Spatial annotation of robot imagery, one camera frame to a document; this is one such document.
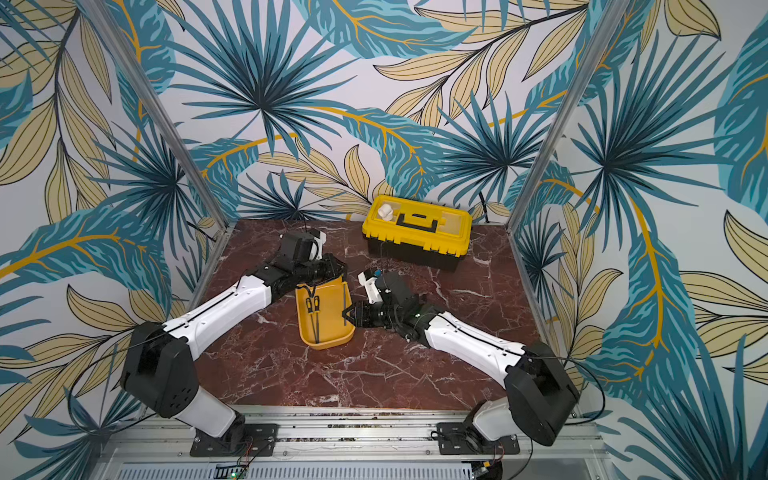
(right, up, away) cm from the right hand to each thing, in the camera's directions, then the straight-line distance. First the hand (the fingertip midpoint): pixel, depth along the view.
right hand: (345, 313), depth 78 cm
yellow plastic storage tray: (-6, -8, +17) cm, 20 cm away
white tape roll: (+10, +29, +16) cm, 34 cm away
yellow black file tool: (-14, -2, +17) cm, 22 cm away
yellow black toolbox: (+21, +22, +20) cm, 36 cm away
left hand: (0, +11, +5) cm, 12 cm away
